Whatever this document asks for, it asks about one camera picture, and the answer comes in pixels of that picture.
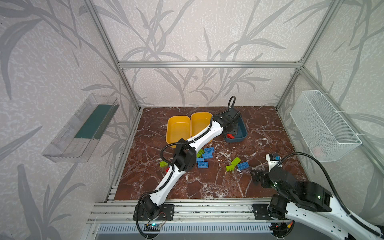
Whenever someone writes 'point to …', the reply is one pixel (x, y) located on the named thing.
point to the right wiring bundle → (280, 230)
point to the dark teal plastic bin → (242, 133)
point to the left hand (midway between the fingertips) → (235, 125)
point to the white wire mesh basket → (328, 135)
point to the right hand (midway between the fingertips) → (256, 167)
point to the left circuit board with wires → (152, 227)
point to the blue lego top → (210, 149)
